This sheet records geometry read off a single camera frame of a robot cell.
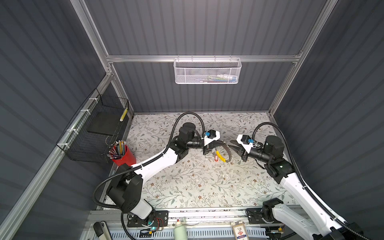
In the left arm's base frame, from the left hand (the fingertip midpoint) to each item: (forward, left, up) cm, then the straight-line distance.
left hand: (224, 141), depth 71 cm
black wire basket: (+12, +61, +3) cm, 63 cm away
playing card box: (-33, -5, -25) cm, 42 cm away
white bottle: (-33, +22, -20) cm, 44 cm away
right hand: (-1, -5, -1) cm, 5 cm away
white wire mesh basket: (+75, -1, -5) cm, 75 cm away
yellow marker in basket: (+20, +53, +1) cm, 56 cm away
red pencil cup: (+7, +57, -17) cm, 60 cm away
